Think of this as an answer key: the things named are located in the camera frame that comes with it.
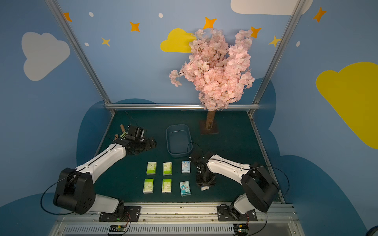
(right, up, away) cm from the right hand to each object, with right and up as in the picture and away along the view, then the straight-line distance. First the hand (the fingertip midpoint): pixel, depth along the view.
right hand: (204, 184), depth 82 cm
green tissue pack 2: (-22, +7, +6) cm, 24 cm away
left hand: (-32, +23, +7) cm, 40 cm away
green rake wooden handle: (-62, +25, +22) cm, 70 cm away
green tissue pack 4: (-21, -1, 0) cm, 21 cm away
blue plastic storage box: (-16, +23, +20) cm, 35 cm away
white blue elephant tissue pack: (-11, +8, +7) cm, 15 cm away
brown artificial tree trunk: (+6, +40, +19) cm, 44 cm away
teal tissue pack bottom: (-11, -2, -2) cm, 11 cm away
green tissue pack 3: (-31, -1, -1) cm, 31 cm away
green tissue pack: (-32, +7, +6) cm, 33 cm away
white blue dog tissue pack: (0, 0, -4) cm, 4 cm away
